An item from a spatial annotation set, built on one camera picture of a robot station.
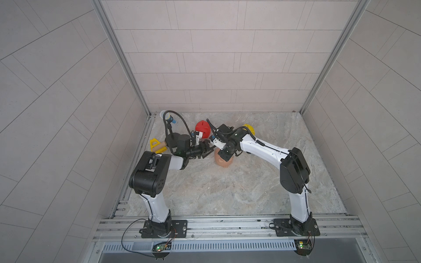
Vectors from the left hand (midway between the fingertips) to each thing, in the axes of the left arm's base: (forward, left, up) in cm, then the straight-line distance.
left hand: (216, 147), depth 88 cm
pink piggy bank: (-9, -2, 0) cm, 9 cm away
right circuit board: (-43, -37, -9) cm, 57 cm away
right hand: (-3, -4, -3) cm, 5 cm away
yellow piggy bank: (+16, -22, -3) cm, 27 cm away
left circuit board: (-43, +21, -4) cm, 48 cm away
